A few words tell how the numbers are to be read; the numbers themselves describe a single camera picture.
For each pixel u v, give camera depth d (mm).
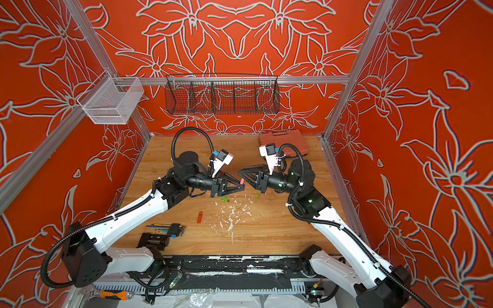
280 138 1146
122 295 678
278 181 554
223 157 579
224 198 924
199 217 875
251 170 590
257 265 744
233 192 600
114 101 925
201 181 582
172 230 814
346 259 441
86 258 382
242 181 599
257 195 925
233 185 602
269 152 551
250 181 590
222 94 996
